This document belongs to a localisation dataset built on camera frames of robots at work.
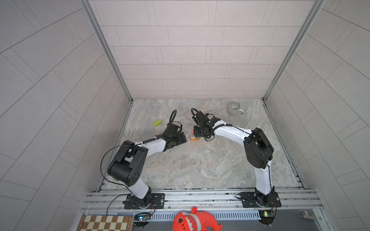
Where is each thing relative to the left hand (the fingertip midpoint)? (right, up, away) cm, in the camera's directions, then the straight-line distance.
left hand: (185, 137), depth 94 cm
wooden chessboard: (-34, -32, -31) cm, 56 cm away
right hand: (+7, +2, -1) cm, 7 cm away
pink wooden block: (+5, +5, -11) cm, 13 cm away
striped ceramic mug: (+37, +19, +15) cm, 44 cm away
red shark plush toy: (+6, -29, -34) cm, 45 cm away
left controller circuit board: (-18, -32, -29) cm, 47 cm away
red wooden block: (+8, -1, -2) cm, 8 cm away
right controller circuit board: (+41, -34, -26) cm, 59 cm away
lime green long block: (-19, +9, +6) cm, 22 cm away
